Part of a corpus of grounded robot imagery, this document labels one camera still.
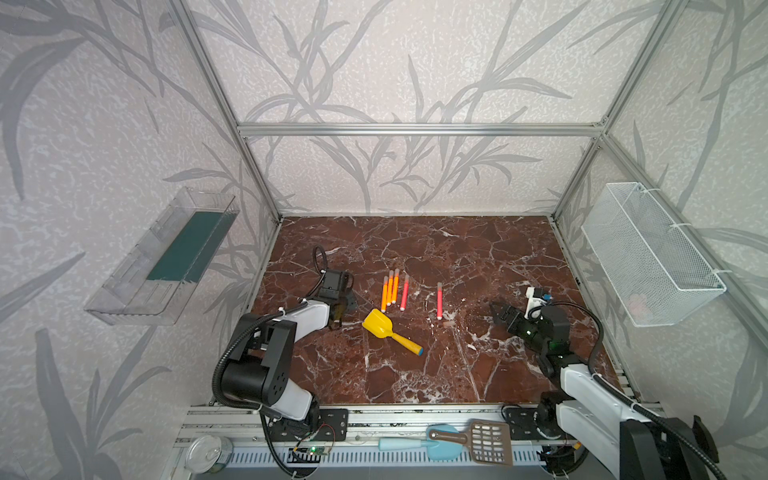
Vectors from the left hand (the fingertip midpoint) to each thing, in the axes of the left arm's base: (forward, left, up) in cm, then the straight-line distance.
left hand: (352, 289), depth 96 cm
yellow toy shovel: (-11, -10, -2) cm, 15 cm away
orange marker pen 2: (+2, -12, -2) cm, 13 cm away
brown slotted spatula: (-41, -38, -2) cm, 56 cm away
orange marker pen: (-1, -10, -2) cm, 11 cm away
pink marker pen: (-3, -28, -2) cm, 29 cm away
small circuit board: (-43, +3, -1) cm, 43 cm away
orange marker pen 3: (+2, -14, -2) cm, 14 cm away
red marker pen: (-4, -17, -2) cm, 17 cm away
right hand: (-6, -46, +6) cm, 46 cm away
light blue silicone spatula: (-42, -25, -1) cm, 49 cm away
